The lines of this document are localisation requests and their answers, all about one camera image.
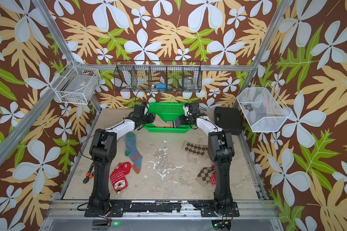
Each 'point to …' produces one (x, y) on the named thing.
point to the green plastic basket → (168, 111)
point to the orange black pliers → (89, 175)
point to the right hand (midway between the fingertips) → (180, 119)
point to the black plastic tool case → (228, 118)
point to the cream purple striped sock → (159, 122)
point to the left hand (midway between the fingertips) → (154, 114)
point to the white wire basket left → (76, 84)
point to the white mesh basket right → (262, 109)
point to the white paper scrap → (164, 141)
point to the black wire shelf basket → (158, 76)
